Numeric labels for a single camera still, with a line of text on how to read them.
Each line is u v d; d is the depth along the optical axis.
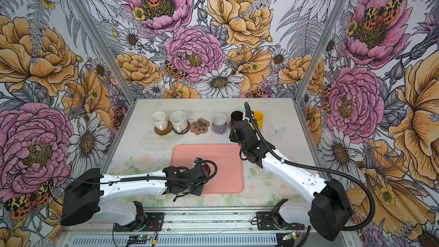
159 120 0.97
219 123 1.05
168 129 1.05
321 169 0.44
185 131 1.05
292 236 0.71
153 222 0.73
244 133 0.59
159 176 0.53
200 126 1.08
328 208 0.40
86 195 0.41
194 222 0.76
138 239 0.71
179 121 1.02
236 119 0.99
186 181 0.61
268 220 0.74
